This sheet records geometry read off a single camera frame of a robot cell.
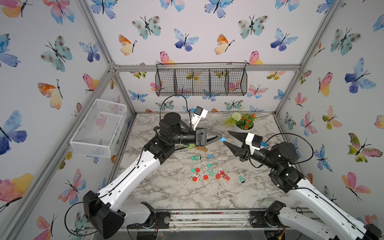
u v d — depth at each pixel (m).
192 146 1.04
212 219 0.75
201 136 0.55
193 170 0.91
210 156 0.97
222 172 0.89
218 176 0.87
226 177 0.86
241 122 0.98
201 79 0.98
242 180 0.86
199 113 0.55
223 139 0.57
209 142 0.56
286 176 0.50
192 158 0.96
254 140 0.46
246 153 0.52
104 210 0.37
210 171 0.89
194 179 0.87
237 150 0.52
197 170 0.91
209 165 0.94
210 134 0.56
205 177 0.89
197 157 0.94
